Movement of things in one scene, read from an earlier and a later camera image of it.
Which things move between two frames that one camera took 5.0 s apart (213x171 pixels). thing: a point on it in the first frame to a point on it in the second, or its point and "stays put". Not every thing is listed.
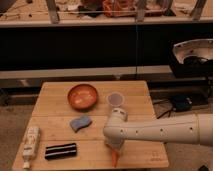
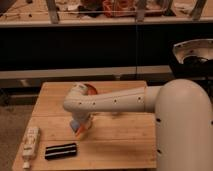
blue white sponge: x=80 y=122 stays put
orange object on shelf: x=119 y=5 stays put
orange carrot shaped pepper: x=115 y=157 to x=80 y=130
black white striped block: x=60 y=151 stays put
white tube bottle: x=30 y=145 stays put
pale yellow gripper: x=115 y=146 to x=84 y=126
